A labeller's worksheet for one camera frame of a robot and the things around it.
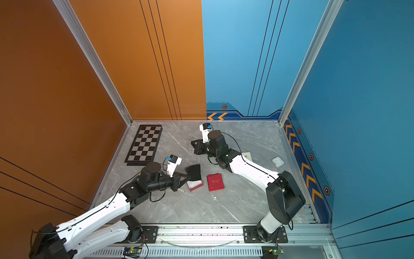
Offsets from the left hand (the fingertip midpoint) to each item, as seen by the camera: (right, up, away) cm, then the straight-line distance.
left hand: (191, 176), depth 74 cm
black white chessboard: (-34, +11, +28) cm, 45 cm away
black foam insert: (+1, +2, 0) cm, 3 cm away
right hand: (0, +16, +6) cm, 17 cm away
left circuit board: (-26, -33, -3) cm, 42 cm away
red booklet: (+11, -7, +15) cm, 20 cm away
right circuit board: (+36, -32, -4) cm, 48 cm away
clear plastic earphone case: (+49, +3, +22) cm, 54 cm away
